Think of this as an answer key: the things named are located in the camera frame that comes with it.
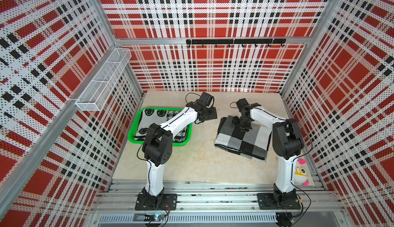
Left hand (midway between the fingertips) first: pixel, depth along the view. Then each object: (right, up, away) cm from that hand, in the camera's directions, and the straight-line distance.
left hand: (215, 114), depth 93 cm
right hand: (+15, -8, +4) cm, 18 cm away
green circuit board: (-30, -47, -23) cm, 60 cm away
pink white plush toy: (+42, -30, -16) cm, 55 cm away
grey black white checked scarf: (+24, -18, 0) cm, 30 cm away
